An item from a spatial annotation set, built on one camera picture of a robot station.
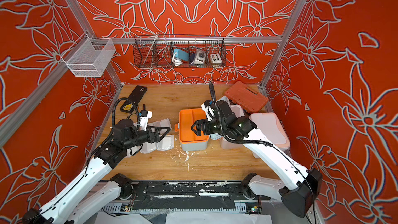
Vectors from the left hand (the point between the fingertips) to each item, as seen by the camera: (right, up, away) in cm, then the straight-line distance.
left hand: (165, 128), depth 72 cm
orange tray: (+9, +3, +20) cm, 22 cm away
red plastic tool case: (+47, +17, +34) cm, 60 cm away
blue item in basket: (+5, +42, +22) cm, 48 cm away
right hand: (+14, +1, -2) cm, 14 cm away
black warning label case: (-32, +9, +32) cm, 46 cm away
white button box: (+27, +39, +23) cm, 52 cm away
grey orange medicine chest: (+16, -13, +13) cm, 25 cm away
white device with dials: (+17, +39, +19) cm, 47 cm away
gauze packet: (-6, -2, +26) cm, 26 cm away
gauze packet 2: (-3, -12, +17) cm, 21 cm away
